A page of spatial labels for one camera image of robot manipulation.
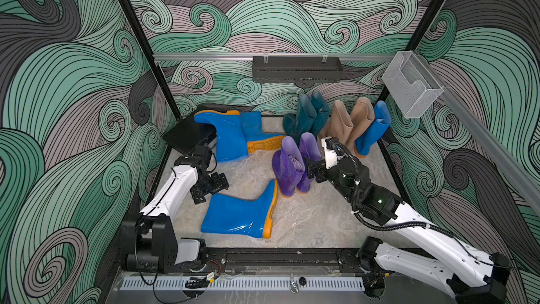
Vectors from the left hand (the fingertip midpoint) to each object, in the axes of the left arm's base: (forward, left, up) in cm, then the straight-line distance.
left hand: (218, 190), depth 82 cm
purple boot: (-1, -26, +20) cm, 33 cm away
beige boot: (+30, -61, +15) cm, 70 cm away
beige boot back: (+25, -50, +12) cm, 57 cm away
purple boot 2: (+13, -36, +11) cm, 40 cm away
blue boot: (+27, -2, -3) cm, 27 cm away
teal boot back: (+25, -35, +14) cm, 45 cm away
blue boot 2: (+23, -67, +17) cm, 73 cm away
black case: (+31, +20, -3) cm, 37 cm away
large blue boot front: (-7, -5, -6) cm, 11 cm away
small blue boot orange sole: (+27, -14, -2) cm, 31 cm away
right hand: (+4, -35, +19) cm, 40 cm away
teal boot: (+31, -44, +14) cm, 56 cm away
